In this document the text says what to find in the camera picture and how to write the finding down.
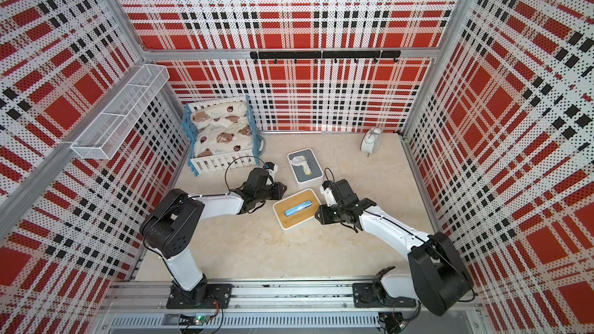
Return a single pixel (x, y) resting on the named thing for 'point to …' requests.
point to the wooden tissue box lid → (294, 200)
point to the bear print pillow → (221, 127)
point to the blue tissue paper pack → (293, 209)
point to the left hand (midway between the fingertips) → (288, 186)
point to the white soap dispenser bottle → (370, 141)
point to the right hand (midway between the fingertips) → (322, 214)
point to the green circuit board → (201, 319)
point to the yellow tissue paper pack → (301, 161)
